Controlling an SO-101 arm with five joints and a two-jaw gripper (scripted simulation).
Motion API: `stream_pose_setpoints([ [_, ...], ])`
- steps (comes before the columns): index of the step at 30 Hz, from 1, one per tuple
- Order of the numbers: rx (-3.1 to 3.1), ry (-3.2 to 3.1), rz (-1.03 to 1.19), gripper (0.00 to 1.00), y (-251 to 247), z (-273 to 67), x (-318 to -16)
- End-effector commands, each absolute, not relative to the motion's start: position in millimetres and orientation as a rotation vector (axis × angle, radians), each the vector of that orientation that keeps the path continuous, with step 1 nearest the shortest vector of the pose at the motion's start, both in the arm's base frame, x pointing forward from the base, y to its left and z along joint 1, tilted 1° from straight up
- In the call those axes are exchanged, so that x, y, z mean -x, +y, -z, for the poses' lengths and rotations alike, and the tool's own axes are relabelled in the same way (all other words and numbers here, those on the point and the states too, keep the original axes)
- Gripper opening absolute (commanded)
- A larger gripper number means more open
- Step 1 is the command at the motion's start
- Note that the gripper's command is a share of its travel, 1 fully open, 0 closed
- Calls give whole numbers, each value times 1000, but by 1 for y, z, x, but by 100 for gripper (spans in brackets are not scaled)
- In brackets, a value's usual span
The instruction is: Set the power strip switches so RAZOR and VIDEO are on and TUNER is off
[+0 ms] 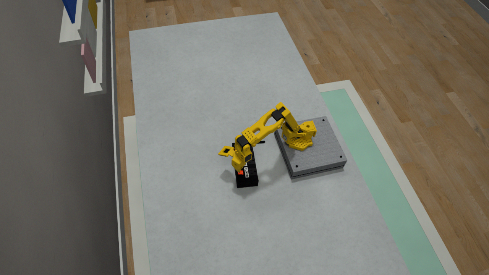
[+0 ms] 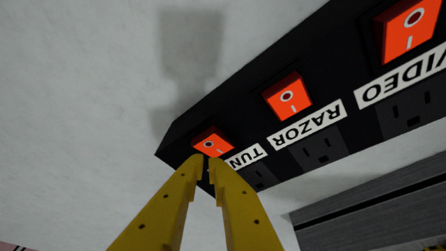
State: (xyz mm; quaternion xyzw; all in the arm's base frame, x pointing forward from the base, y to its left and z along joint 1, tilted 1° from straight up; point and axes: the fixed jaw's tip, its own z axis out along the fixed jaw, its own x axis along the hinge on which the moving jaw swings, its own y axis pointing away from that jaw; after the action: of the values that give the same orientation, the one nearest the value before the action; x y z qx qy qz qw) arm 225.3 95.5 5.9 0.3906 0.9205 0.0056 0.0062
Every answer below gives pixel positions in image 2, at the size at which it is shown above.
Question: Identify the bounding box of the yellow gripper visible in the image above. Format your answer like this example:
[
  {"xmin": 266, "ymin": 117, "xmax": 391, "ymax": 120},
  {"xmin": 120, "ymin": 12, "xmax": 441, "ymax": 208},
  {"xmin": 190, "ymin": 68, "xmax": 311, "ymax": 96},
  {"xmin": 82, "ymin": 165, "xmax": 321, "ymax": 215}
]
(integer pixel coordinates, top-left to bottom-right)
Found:
[{"xmin": 105, "ymin": 153, "xmax": 285, "ymax": 251}]

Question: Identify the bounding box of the black power strip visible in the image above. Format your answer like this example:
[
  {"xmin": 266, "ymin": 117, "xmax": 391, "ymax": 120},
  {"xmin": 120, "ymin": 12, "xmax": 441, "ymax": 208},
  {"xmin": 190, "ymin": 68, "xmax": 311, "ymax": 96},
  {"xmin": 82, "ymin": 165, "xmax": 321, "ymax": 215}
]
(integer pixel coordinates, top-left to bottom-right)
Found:
[{"xmin": 154, "ymin": 0, "xmax": 446, "ymax": 198}]

